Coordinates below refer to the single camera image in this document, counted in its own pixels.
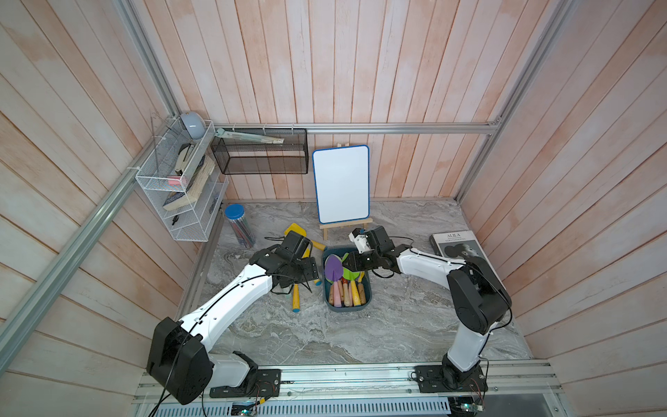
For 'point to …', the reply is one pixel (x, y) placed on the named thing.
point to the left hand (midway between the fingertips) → (306, 277)
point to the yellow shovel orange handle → (307, 254)
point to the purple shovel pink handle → (333, 270)
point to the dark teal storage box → (340, 251)
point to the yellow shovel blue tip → (296, 298)
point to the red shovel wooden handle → (331, 294)
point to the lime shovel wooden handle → (346, 294)
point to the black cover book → (459, 245)
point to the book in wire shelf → (194, 187)
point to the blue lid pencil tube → (235, 213)
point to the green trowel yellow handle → (352, 276)
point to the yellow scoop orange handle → (300, 230)
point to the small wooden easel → (326, 226)
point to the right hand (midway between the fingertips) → (345, 262)
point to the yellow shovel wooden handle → (361, 293)
